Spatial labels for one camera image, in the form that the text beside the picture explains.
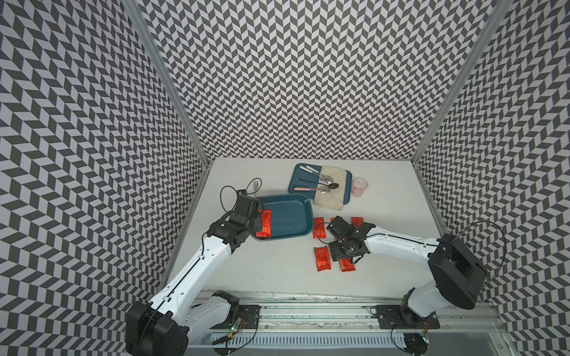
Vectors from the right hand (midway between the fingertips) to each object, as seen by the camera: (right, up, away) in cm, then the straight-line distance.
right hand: (342, 254), depth 86 cm
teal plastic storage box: (-20, +15, 0) cm, 25 cm away
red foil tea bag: (-30, +13, -4) cm, 33 cm away
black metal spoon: (0, +27, +19) cm, 33 cm away
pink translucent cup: (+13, +27, +21) cm, 37 cm away
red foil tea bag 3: (-8, -1, -2) cm, 8 cm away
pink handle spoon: (-5, +24, +20) cm, 32 cm away
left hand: (-35, +15, -5) cm, 38 cm away
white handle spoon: (-1, +30, +26) cm, 40 cm away
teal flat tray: (-19, +33, +27) cm, 46 cm away
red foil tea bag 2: (+8, +12, +8) cm, 16 cm away
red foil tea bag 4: (+1, -3, -3) cm, 4 cm away
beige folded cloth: (-1, +20, +16) cm, 26 cm away
